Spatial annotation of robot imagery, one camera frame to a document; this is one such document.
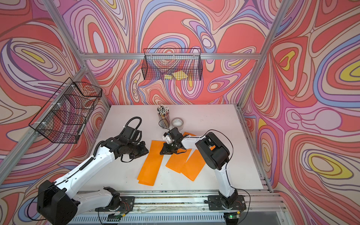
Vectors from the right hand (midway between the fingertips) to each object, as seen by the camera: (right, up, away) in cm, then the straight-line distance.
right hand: (162, 156), depth 92 cm
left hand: (-5, +6, -13) cm, 15 cm away
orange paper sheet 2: (+10, -2, -4) cm, 11 cm away
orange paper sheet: (-7, -8, -10) cm, 15 cm away
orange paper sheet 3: (+21, -4, -5) cm, 22 cm away
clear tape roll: (+10, +22, +16) cm, 29 cm away
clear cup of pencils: (+1, +30, +1) cm, 30 cm away
